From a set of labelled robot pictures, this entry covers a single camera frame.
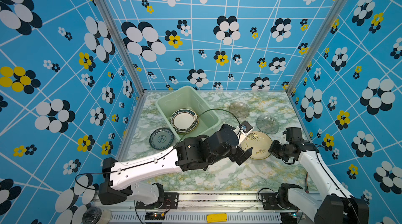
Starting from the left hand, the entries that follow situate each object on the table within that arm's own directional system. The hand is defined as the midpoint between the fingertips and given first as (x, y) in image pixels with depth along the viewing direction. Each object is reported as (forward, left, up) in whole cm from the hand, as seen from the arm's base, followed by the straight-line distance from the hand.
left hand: (246, 137), depth 59 cm
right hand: (+7, -20, -27) cm, 34 cm away
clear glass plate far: (+39, -8, -32) cm, 51 cm away
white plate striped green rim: (+27, +29, -29) cm, 50 cm away
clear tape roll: (-23, +60, -23) cm, 68 cm away
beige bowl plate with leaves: (+12, -16, -29) cm, 36 cm away
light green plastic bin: (+40, +25, -22) cm, 52 cm away
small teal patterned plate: (+16, +43, -32) cm, 56 cm away
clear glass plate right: (+28, -25, -33) cm, 50 cm away
